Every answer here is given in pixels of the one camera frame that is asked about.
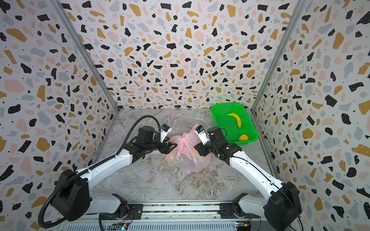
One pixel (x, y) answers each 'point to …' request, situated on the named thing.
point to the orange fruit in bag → (169, 158)
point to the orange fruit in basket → (243, 137)
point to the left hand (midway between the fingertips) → (174, 141)
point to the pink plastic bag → (184, 155)
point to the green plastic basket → (235, 122)
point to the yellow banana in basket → (238, 119)
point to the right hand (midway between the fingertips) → (199, 143)
